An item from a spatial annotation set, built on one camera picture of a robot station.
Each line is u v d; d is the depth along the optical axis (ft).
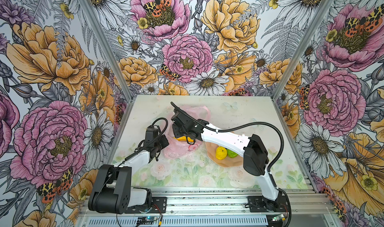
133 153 1.88
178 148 2.95
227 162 2.83
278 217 2.35
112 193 1.38
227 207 2.44
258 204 2.44
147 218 2.34
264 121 1.65
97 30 2.73
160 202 2.44
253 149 1.86
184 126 2.10
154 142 2.29
